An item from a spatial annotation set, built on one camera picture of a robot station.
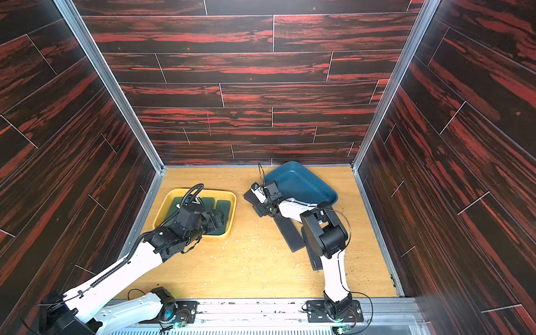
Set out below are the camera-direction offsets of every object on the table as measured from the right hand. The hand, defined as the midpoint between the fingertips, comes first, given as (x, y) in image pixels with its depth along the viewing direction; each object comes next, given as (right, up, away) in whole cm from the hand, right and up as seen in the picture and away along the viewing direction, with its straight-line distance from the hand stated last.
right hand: (267, 199), depth 103 cm
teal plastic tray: (+16, +9, +9) cm, 21 cm away
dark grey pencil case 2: (+20, -24, -20) cm, 37 cm away
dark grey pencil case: (+10, -15, -10) cm, 20 cm away
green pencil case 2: (-22, -4, -1) cm, 22 cm away
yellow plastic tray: (-51, +1, -4) cm, 51 cm away
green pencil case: (-46, -4, -3) cm, 47 cm away
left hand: (-19, -5, -24) cm, 31 cm away
